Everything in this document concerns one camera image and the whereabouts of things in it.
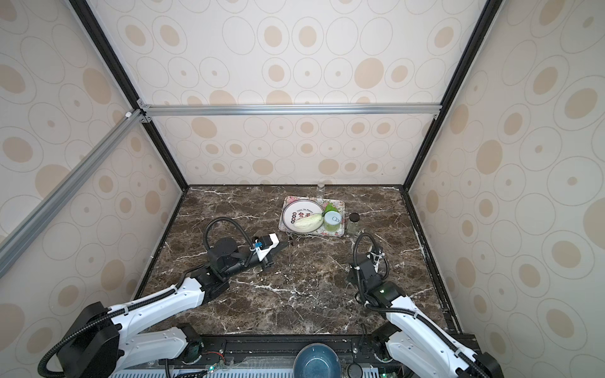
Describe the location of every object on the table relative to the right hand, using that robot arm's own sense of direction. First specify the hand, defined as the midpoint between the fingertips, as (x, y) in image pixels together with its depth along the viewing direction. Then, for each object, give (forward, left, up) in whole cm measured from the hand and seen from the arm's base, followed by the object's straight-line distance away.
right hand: (366, 268), depth 84 cm
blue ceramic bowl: (-28, +17, -6) cm, 33 cm away
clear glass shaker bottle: (+40, +17, -2) cm, 44 cm away
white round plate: (+31, +27, -5) cm, 41 cm away
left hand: (-2, +25, +18) cm, 31 cm away
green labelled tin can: (+21, +12, -1) cm, 25 cm away
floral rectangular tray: (+36, +8, -6) cm, 37 cm away
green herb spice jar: (+20, +3, -3) cm, 21 cm away
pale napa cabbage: (+21, +21, -2) cm, 30 cm away
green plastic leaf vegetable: (+26, +13, +2) cm, 30 cm away
